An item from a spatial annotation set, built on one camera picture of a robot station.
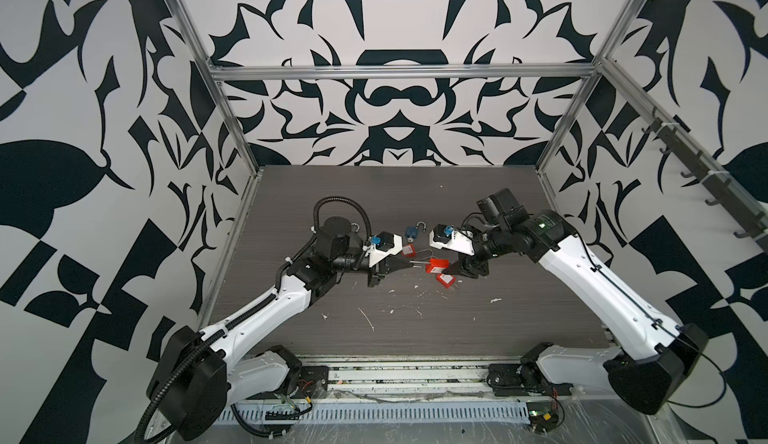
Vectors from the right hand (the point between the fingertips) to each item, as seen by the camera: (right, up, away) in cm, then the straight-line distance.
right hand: (447, 252), depth 71 cm
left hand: (-8, 0, -2) cm, 8 cm away
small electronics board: (+23, -38, 0) cm, 44 cm away
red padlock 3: (+3, -11, +18) cm, 21 cm away
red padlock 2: (-3, -2, -3) cm, 5 cm away
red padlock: (-7, -4, +25) cm, 27 cm away
